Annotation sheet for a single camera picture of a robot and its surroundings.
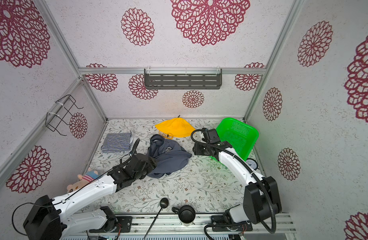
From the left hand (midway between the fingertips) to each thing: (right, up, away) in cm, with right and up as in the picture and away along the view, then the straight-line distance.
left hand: (154, 165), depth 83 cm
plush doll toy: (-36, -6, 0) cm, 37 cm away
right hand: (+24, +10, +2) cm, 26 cm away
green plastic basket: (+59, +15, +26) cm, 66 cm away
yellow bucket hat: (+11, +23, +30) cm, 39 cm away
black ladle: (+6, -20, -4) cm, 21 cm away
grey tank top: (+8, +4, +9) cm, 13 cm away
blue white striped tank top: (-29, +12, +19) cm, 37 cm away
